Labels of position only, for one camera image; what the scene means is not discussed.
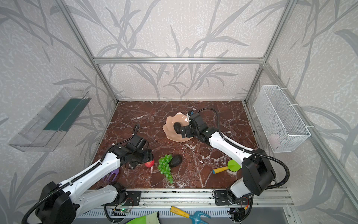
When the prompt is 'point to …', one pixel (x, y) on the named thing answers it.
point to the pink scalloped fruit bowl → (168, 129)
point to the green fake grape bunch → (164, 167)
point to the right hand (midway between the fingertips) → (188, 123)
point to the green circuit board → (125, 210)
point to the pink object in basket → (274, 140)
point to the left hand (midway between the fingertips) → (151, 154)
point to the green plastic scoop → (151, 218)
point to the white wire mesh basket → (282, 129)
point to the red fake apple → (150, 164)
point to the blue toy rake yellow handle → (195, 216)
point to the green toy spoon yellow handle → (232, 165)
